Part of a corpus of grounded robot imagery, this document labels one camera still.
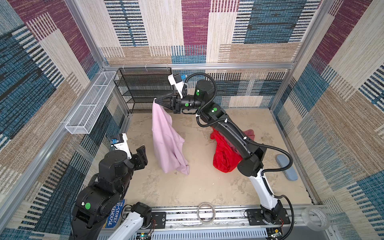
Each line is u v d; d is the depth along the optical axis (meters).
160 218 0.75
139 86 1.08
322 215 0.72
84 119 0.71
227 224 0.73
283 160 0.92
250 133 1.05
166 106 0.61
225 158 0.89
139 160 0.54
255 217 0.73
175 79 0.55
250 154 0.53
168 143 0.76
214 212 0.77
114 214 0.73
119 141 0.48
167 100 0.60
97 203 0.36
